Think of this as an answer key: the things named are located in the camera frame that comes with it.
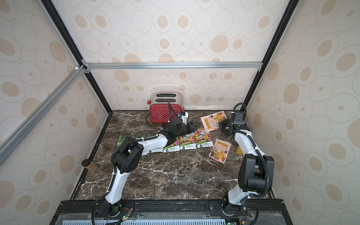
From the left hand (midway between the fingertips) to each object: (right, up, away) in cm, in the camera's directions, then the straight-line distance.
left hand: (204, 124), depth 87 cm
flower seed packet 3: (+2, -10, +16) cm, 19 cm away
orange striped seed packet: (+6, +2, +5) cm, 8 cm away
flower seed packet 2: (-9, -12, +14) cm, 21 cm away
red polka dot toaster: (-26, +13, +13) cm, 32 cm away
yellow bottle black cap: (+25, -18, +6) cm, 31 cm away
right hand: (+14, 0, +3) cm, 14 cm away
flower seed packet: (-18, -15, +11) cm, 26 cm away
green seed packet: (-58, -11, +16) cm, 61 cm away
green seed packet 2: (-29, -17, +8) cm, 35 cm away
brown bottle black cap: (-70, -23, -4) cm, 73 cm away
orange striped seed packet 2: (+12, -18, +9) cm, 23 cm away
